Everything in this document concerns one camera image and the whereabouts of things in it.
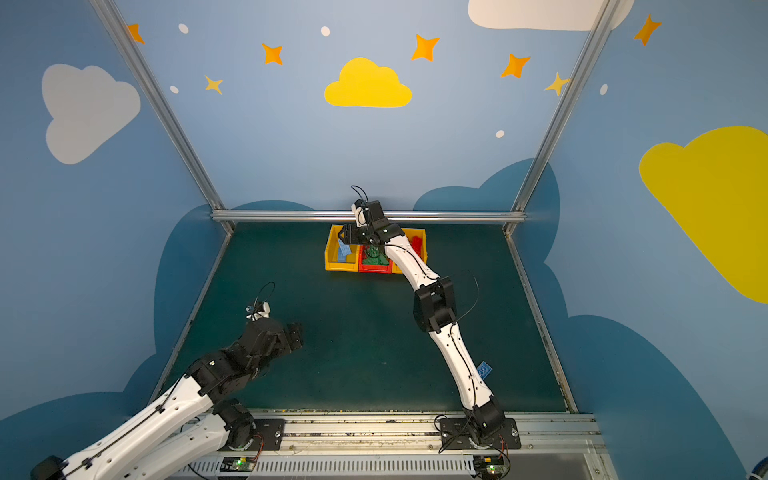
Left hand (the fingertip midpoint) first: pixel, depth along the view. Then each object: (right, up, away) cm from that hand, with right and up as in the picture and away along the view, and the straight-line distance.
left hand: (293, 332), depth 79 cm
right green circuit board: (+51, -30, -8) cm, 60 cm away
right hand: (+11, +30, +22) cm, 39 cm away
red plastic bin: (+20, +16, +26) cm, 36 cm away
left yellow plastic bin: (+5, +22, +28) cm, 36 cm away
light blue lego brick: (+9, +22, +27) cm, 36 cm away
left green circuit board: (-11, -29, -9) cm, 33 cm away
